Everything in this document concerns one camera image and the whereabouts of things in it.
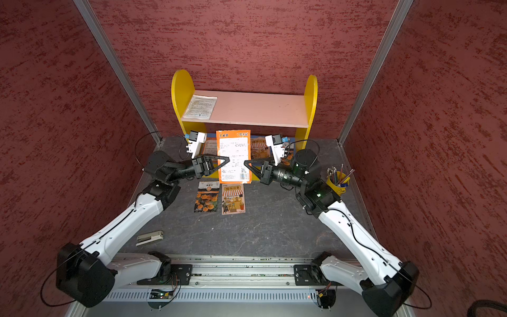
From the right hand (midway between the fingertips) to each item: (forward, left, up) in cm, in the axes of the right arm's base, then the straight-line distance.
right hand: (243, 169), depth 60 cm
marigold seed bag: (+10, +22, -37) cm, 44 cm away
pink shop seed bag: (+9, +9, -37) cm, 39 cm away
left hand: (+2, +5, 0) cm, 5 cm away
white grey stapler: (-9, +42, -34) cm, 55 cm away
